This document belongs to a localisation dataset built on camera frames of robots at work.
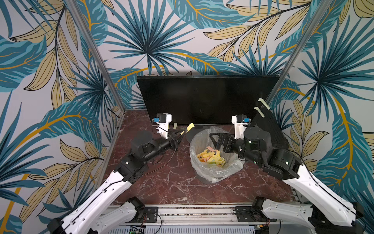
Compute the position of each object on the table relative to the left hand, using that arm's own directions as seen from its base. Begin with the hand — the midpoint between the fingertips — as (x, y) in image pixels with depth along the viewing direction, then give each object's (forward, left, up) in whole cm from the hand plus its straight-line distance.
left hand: (187, 133), depth 60 cm
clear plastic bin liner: (+6, -6, -18) cm, 20 cm away
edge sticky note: (+18, +7, -19) cm, 27 cm away
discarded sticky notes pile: (+5, -15, -31) cm, 35 cm away
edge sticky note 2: (+19, -38, -6) cm, 43 cm away
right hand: (0, -12, -1) cm, 12 cm away
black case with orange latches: (+31, -59, -30) cm, 73 cm away
